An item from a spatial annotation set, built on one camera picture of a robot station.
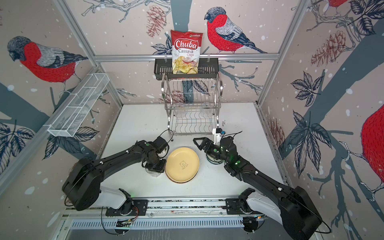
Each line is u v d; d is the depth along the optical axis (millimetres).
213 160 813
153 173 828
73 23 769
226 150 591
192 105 1031
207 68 949
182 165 854
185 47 830
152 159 690
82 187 420
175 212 727
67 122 713
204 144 684
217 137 728
